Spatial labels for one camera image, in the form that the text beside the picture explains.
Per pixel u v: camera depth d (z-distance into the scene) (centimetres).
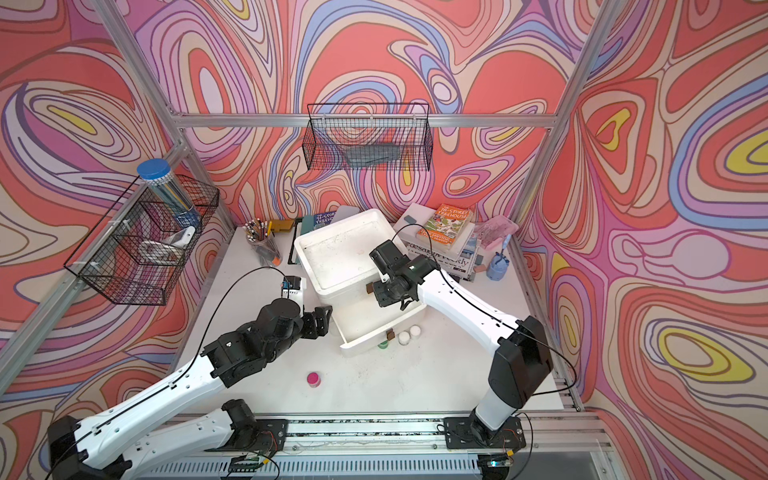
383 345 85
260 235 99
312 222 117
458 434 72
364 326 82
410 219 110
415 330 88
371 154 102
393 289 58
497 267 99
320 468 64
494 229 119
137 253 73
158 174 69
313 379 80
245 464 72
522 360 42
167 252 72
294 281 64
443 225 104
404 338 87
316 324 66
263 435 72
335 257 81
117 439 41
